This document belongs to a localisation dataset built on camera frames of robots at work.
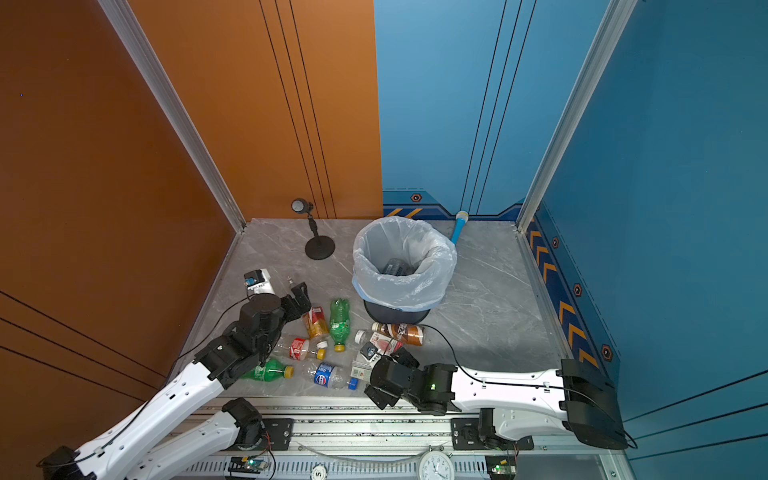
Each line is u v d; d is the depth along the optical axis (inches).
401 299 29.9
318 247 43.3
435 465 26.3
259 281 25.1
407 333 33.4
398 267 37.6
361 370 30.5
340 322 34.5
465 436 28.5
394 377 21.6
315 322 34.2
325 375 30.5
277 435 29.0
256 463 27.7
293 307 26.5
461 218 47.1
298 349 32.5
